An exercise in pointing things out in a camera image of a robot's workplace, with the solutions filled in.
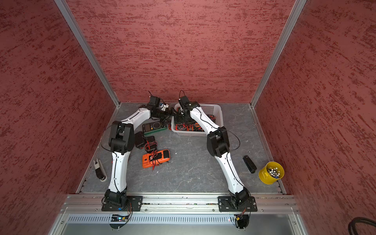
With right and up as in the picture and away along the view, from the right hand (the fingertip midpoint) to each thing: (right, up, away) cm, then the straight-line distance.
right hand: (181, 123), depth 99 cm
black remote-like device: (+42, -24, -13) cm, 50 cm away
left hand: (-4, +3, +1) cm, 5 cm away
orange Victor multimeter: (+11, -3, +1) cm, 12 cm away
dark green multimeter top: (-21, -3, +4) cm, 22 cm away
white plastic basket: (+24, +11, +10) cm, 28 cm away
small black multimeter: (-19, -14, -7) cm, 25 cm away
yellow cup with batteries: (+46, -22, -30) cm, 59 cm away
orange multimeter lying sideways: (-16, -20, -14) cm, 29 cm away
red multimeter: (+3, -2, -4) cm, 5 cm away
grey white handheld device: (-46, -26, -17) cm, 55 cm away
